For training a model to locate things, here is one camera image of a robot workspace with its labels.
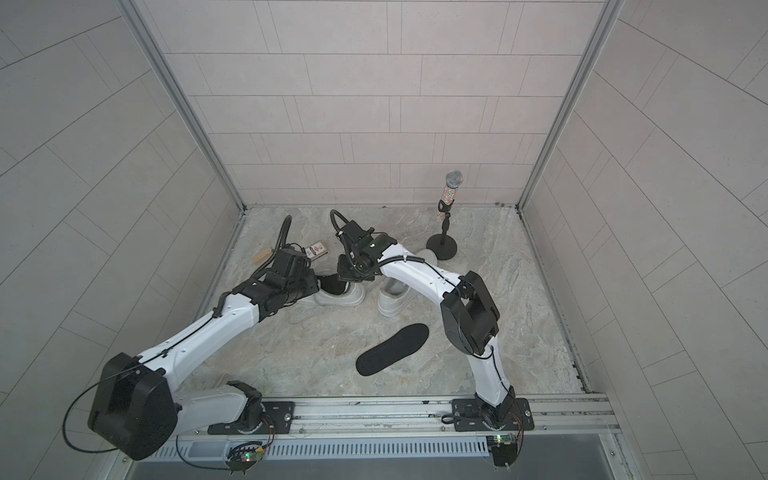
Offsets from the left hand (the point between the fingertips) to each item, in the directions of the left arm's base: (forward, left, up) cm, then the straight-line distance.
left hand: (322, 277), depth 85 cm
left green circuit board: (-41, +12, -7) cm, 43 cm away
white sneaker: (-6, -10, 0) cm, 11 cm away
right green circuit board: (-39, -46, -7) cm, 61 cm away
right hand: (0, -6, +1) cm, 6 cm away
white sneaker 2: (-6, -21, 0) cm, 22 cm away
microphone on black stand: (+16, -38, -6) cm, 41 cm away
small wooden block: (+13, +25, -9) cm, 29 cm away
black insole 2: (-3, -4, +2) cm, 5 cm away
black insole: (-15, -24, -9) cm, 30 cm away
